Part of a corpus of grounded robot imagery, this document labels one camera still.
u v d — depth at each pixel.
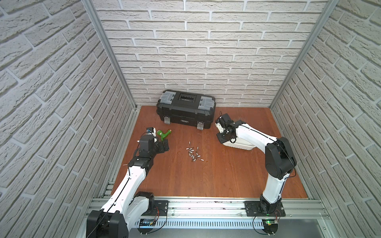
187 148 0.95
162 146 0.74
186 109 0.98
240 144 0.88
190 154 0.92
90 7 0.70
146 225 0.72
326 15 0.71
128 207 0.46
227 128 0.70
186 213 0.74
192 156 0.92
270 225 0.70
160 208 0.74
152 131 0.72
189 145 0.97
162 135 1.00
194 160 0.90
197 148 0.95
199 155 0.92
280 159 0.49
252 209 0.74
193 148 0.95
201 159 0.90
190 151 0.94
